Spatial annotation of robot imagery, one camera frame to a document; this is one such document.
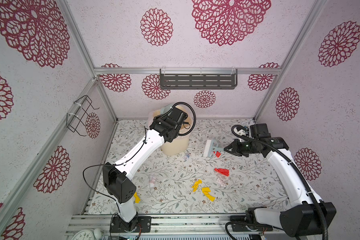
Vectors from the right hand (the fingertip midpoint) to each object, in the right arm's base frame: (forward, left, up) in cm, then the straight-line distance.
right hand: (226, 147), depth 76 cm
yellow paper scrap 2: (-14, +9, -24) cm, 29 cm away
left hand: (+9, +38, +9) cm, 40 cm away
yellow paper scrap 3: (-20, +47, -22) cm, 55 cm away
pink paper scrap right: (-8, -1, -23) cm, 24 cm away
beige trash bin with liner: (+10, +24, -12) cm, 29 cm away
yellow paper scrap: (-11, +14, -23) cm, 29 cm away
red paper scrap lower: (-2, -4, -23) cm, 24 cm away
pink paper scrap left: (-10, +40, -22) cm, 46 cm away
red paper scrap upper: (+10, -1, -22) cm, 24 cm away
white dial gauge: (-38, +66, -17) cm, 78 cm away
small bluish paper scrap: (+9, +19, -23) cm, 31 cm away
